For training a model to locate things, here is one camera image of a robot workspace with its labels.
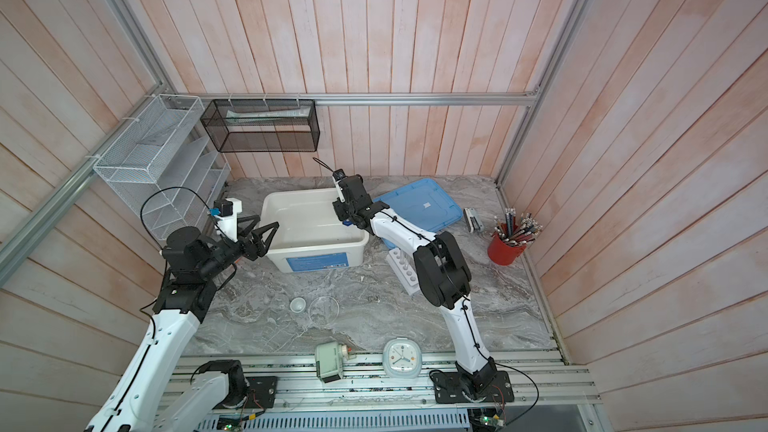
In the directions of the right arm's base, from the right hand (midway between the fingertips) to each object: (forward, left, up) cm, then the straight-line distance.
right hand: (341, 198), depth 97 cm
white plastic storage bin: (-8, +11, -10) cm, 17 cm away
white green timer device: (-47, -1, -10) cm, 48 cm away
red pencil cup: (-16, -51, +1) cm, 53 cm away
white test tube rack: (-19, -21, -10) cm, 30 cm away
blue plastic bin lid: (+11, -30, -15) cm, 35 cm away
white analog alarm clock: (-45, -20, -12) cm, 51 cm away
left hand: (-22, +14, +14) cm, 29 cm away
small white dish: (-32, +11, -12) cm, 36 cm away
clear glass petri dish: (-32, +4, -15) cm, 35 cm away
